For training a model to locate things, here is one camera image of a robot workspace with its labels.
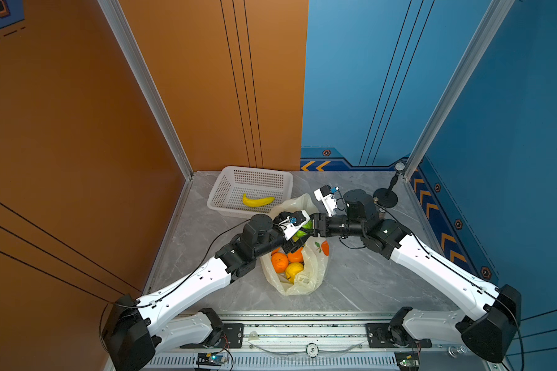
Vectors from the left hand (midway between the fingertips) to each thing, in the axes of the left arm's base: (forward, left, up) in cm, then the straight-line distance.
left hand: (305, 220), depth 71 cm
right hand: (-3, +1, +2) cm, 4 cm away
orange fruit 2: (-2, +2, -22) cm, 22 cm away
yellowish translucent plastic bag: (-4, -4, -13) cm, 15 cm away
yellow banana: (+25, +20, -24) cm, 40 cm away
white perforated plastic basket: (+33, +29, -25) cm, 51 cm away
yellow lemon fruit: (-8, +4, -20) cm, 21 cm away
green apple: (-7, 0, +8) cm, 10 cm away
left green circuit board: (-34, +27, -27) cm, 51 cm away
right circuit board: (-33, -32, -28) cm, 54 cm away
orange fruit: (-4, +8, -21) cm, 23 cm away
